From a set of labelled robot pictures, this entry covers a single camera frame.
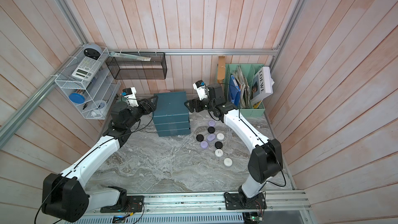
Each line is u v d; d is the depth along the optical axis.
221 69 0.90
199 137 0.95
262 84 0.90
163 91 1.22
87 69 0.78
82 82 0.69
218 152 0.88
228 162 0.86
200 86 0.70
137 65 1.05
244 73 1.01
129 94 0.66
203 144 0.93
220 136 0.95
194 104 0.71
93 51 0.80
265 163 0.44
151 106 0.70
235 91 0.94
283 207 0.73
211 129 1.01
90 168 0.46
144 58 0.90
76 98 0.77
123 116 0.59
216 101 0.63
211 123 1.02
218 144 0.93
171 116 0.81
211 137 0.95
